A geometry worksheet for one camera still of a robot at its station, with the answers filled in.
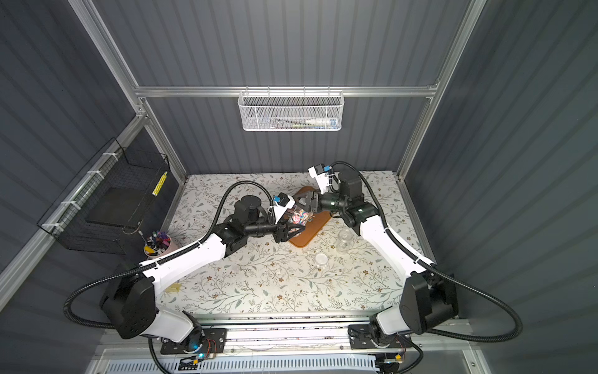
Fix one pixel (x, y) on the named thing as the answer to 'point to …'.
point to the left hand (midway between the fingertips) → (305, 227)
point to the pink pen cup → (158, 245)
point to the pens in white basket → (307, 123)
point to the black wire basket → (110, 201)
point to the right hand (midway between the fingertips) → (298, 199)
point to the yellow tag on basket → (160, 184)
